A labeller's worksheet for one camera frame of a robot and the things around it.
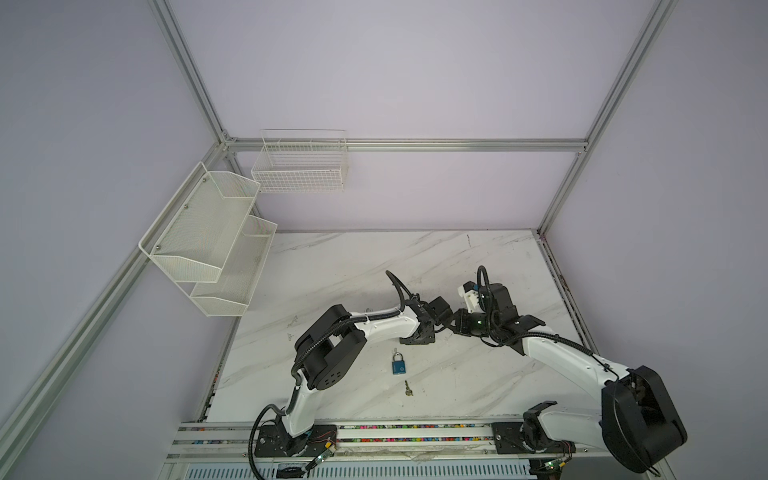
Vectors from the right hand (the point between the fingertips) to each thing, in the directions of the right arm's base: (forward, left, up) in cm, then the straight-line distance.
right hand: (442, 321), depth 84 cm
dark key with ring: (-16, +10, -11) cm, 22 cm away
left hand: (0, +7, -9) cm, 12 cm away
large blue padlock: (-9, +13, -10) cm, 18 cm away
